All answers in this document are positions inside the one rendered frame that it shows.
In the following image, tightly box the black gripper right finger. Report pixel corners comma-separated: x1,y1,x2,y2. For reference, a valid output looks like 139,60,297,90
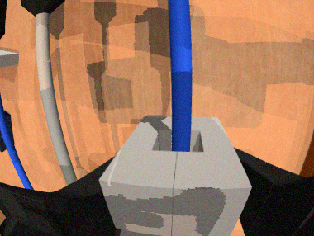
234,148,314,236

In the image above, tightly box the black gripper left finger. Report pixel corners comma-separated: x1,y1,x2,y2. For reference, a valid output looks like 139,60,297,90
0,155,121,236

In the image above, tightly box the dark blue box with red arrow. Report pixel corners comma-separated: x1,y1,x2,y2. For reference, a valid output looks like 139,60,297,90
0,111,14,153

